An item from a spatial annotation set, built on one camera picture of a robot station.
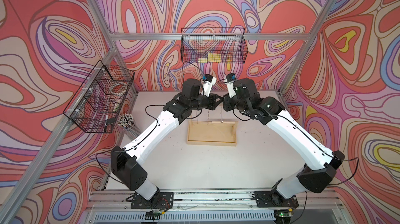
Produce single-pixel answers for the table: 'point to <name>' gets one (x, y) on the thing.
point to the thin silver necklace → (208, 117)
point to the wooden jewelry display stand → (212, 133)
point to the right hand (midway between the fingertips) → (225, 101)
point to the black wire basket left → (96, 105)
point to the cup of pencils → (126, 121)
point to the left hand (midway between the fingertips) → (225, 100)
